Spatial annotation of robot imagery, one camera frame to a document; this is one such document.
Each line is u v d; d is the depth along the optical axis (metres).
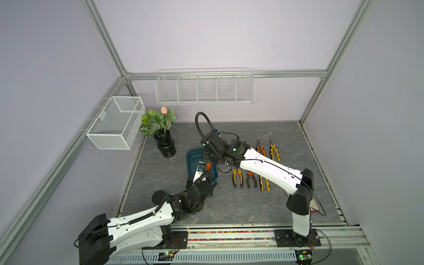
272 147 1.05
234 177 0.93
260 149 1.05
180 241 0.74
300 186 0.45
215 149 0.55
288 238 0.74
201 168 0.64
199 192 0.55
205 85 0.97
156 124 0.86
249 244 0.74
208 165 0.75
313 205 0.84
